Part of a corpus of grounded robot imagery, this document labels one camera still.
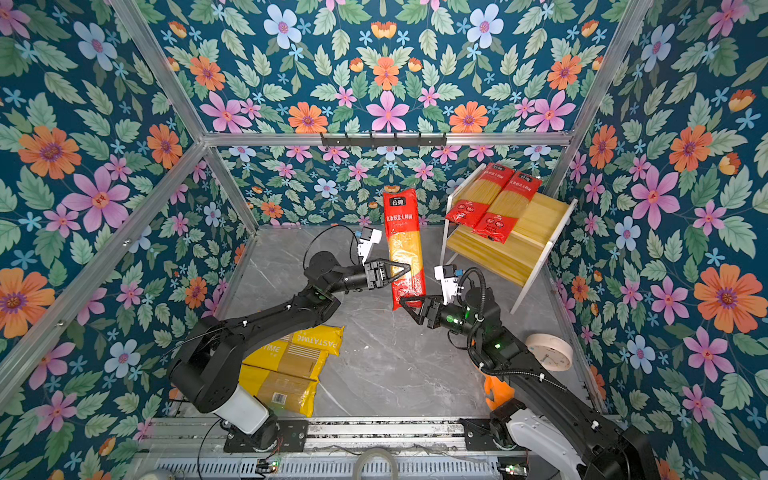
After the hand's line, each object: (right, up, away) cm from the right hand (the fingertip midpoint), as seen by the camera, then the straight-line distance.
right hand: (407, 300), depth 70 cm
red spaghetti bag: (+19, +27, +10) cm, 35 cm away
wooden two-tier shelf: (+34, +9, +21) cm, 41 cm away
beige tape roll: (+38, -14, +7) cm, 42 cm away
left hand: (0, +8, -4) cm, 9 cm away
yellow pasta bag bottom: (-35, -26, +10) cm, 45 cm away
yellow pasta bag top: (-28, -16, +18) cm, 37 cm away
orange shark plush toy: (+25, -26, +8) cm, 37 cm away
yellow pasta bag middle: (-36, -18, +15) cm, 43 cm away
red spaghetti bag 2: (+23, +19, +4) cm, 30 cm away
